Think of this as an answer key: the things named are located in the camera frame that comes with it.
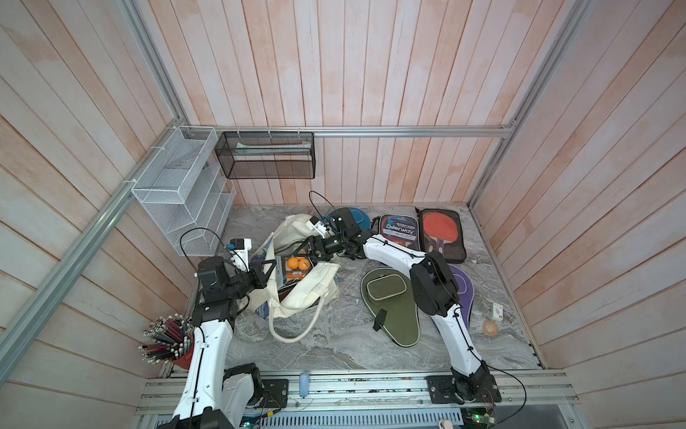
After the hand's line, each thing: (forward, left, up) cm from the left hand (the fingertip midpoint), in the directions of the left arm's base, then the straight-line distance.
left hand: (276, 265), depth 78 cm
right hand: (+7, -6, -6) cm, 10 cm away
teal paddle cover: (+34, -28, -16) cm, 47 cm away
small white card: (-6, -72, -19) cm, 75 cm away
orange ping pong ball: (-11, -68, -20) cm, 72 cm away
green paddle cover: (-1, -36, -17) cm, 40 cm away
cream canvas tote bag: (-17, -3, -14) cm, 22 cm away
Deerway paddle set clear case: (+29, -45, -18) cm, 56 cm away
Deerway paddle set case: (+4, -3, -8) cm, 10 cm away
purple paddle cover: (+1, -63, -18) cm, 66 cm away
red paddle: (+28, -62, -18) cm, 71 cm away
